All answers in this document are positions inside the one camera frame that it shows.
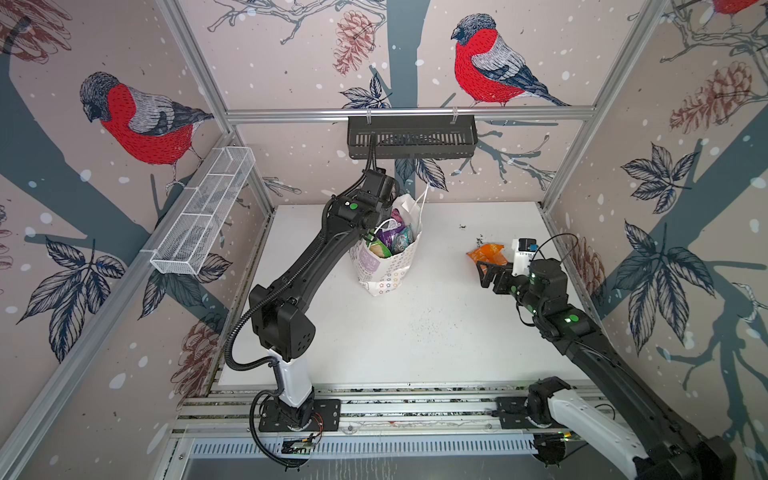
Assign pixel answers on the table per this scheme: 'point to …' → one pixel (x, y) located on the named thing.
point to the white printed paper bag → (379, 275)
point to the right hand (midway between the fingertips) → (490, 266)
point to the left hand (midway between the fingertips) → (374, 207)
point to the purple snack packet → (387, 237)
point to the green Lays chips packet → (377, 248)
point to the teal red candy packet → (402, 240)
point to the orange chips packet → (488, 253)
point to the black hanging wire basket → (416, 139)
